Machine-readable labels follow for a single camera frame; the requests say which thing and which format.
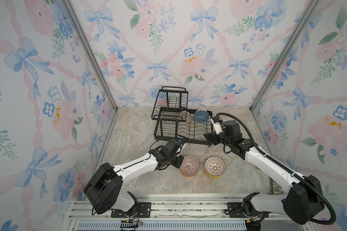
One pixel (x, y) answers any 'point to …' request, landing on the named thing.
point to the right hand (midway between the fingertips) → (212, 130)
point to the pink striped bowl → (190, 166)
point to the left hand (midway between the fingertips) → (182, 158)
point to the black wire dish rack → (173, 119)
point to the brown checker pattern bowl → (186, 117)
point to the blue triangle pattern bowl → (201, 116)
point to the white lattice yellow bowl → (214, 166)
